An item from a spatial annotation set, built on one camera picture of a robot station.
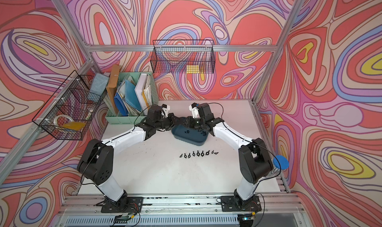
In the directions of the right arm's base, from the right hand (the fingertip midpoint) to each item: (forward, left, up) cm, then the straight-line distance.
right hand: (183, 126), depth 85 cm
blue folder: (+21, +33, +6) cm, 40 cm away
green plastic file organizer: (+25, +22, +3) cm, 33 cm away
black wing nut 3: (-11, -3, -16) cm, 20 cm away
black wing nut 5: (-11, +2, -16) cm, 19 cm away
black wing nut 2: (-10, -5, -15) cm, 19 cm away
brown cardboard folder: (+18, +40, +17) cm, 47 cm away
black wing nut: (-10, -19, -15) cm, 27 cm away
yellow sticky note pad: (+30, -7, +19) cm, 36 cm away
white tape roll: (-7, +57, +19) cm, 60 cm away
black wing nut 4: (-11, 0, -16) cm, 19 cm away
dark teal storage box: (+3, -4, -16) cm, 17 cm away
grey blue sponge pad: (+18, +46, +20) cm, 53 cm away
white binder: (+25, +27, +11) cm, 38 cm away
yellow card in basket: (-8, +49, +16) cm, 52 cm away
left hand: (+3, -1, +3) cm, 4 cm away
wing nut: (-9, -17, -16) cm, 25 cm away
